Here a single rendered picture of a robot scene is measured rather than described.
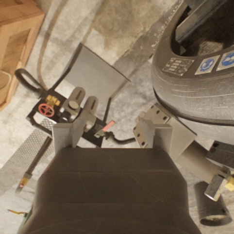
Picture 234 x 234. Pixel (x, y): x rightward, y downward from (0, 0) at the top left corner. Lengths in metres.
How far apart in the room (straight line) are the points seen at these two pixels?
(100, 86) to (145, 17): 0.52
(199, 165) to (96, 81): 0.92
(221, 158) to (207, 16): 0.29
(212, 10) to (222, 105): 0.24
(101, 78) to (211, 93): 0.98
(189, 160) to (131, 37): 0.83
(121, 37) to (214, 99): 0.88
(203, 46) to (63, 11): 0.86
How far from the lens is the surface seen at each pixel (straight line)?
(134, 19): 1.06
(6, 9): 0.96
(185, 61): 0.37
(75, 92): 0.92
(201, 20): 0.44
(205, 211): 2.03
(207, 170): 0.48
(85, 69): 1.19
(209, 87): 0.27
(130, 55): 1.11
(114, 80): 1.18
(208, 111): 0.28
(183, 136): 0.37
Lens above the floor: 1.06
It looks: 51 degrees down
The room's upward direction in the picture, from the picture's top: 170 degrees counter-clockwise
